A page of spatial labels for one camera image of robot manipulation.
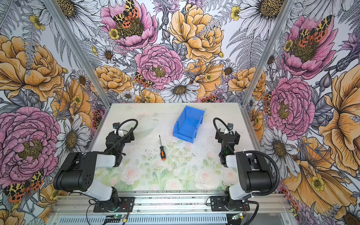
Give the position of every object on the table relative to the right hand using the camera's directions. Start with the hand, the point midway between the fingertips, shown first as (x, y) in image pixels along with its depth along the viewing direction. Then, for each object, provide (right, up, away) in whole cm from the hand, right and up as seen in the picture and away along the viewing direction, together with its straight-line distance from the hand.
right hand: (227, 133), depth 93 cm
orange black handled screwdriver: (-42, -12, -1) cm, 44 cm away
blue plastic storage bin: (-25, +6, +16) cm, 31 cm away
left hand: (-66, +1, +1) cm, 66 cm away
